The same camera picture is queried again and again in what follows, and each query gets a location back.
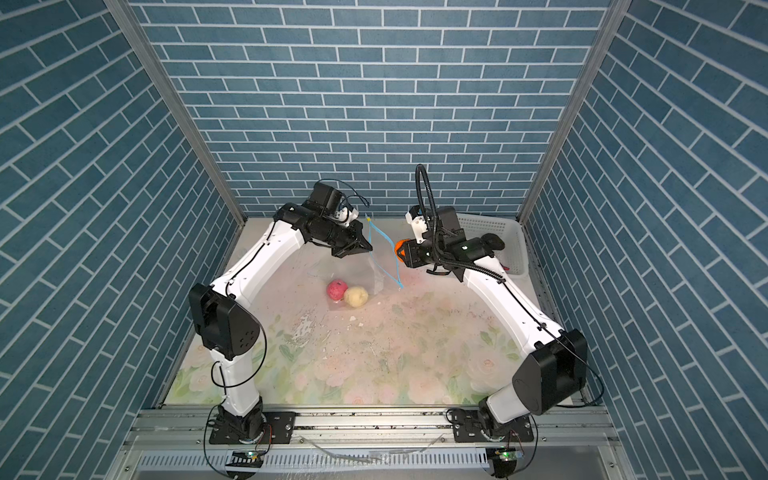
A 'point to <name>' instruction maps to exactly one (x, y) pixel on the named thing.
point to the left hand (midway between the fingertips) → (374, 246)
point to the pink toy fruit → (336, 289)
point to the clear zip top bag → (358, 277)
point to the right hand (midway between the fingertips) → (402, 246)
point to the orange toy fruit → (397, 246)
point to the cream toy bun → (356, 296)
